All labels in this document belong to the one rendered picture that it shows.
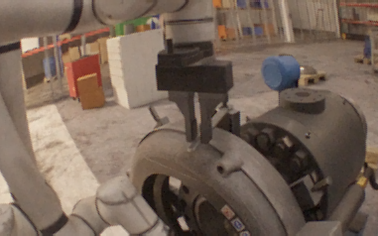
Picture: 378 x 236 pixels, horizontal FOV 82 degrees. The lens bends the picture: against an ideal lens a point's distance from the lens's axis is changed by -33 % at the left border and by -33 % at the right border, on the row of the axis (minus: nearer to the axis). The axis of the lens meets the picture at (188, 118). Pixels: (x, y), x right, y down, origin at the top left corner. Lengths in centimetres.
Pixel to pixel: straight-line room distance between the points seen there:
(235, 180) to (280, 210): 13
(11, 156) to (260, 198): 52
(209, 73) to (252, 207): 28
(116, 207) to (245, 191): 26
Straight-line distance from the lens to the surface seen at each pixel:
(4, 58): 72
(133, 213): 59
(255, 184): 62
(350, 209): 72
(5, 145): 57
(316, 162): 91
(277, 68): 132
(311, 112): 107
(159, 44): 471
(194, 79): 53
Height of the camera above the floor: 124
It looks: 19 degrees down
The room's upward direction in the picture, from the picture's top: 8 degrees counter-clockwise
